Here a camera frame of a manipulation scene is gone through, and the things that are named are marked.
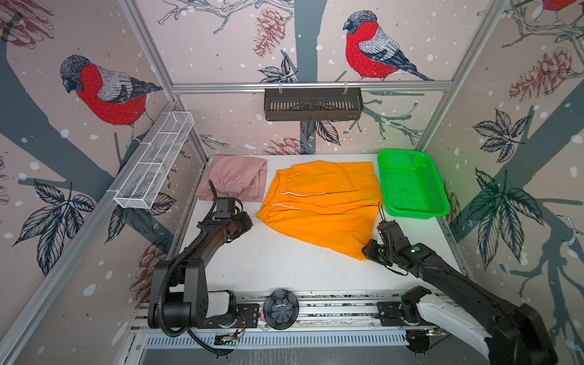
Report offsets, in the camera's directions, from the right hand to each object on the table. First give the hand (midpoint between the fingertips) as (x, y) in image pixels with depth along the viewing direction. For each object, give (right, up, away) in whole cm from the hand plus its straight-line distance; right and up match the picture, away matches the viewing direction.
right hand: (362, 252), depth 84 cm
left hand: (-44, +11, +6) cm, 46 cm away
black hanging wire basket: (-17, +62, +20) cm, 68 cm away
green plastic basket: (+31, +24, +26) cm, 47 cm away
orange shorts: (-6, +16, +20) cm, 26 cm away
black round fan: (-30, -16, -9) cm, 35 cm away
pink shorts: (-52, +29, +24) cm, 64 cm away
